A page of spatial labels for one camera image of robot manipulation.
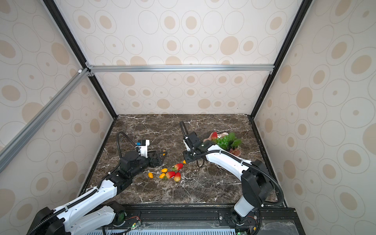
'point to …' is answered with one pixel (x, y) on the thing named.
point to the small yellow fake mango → (184, 162)
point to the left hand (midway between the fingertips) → (165, 151)
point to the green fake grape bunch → (228, 142)
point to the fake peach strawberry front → (177, 176)
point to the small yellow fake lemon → (162, 176)
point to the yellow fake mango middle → (164, 170)
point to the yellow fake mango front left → (151, 175)
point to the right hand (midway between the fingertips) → (188, 156)
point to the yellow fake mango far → (163, 154)
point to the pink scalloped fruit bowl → (221, 134)
